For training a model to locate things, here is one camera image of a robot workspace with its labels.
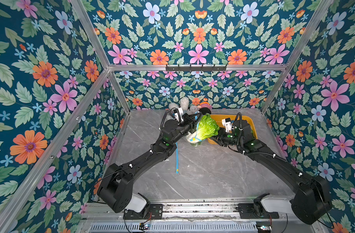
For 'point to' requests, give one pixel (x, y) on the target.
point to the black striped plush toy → (204, 107)
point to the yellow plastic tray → (218, 118)
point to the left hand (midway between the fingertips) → (204, 113)
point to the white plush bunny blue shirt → (184, 104)
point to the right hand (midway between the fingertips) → (211, 131)
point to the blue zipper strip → (177, 158)
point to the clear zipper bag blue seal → (198, 135)
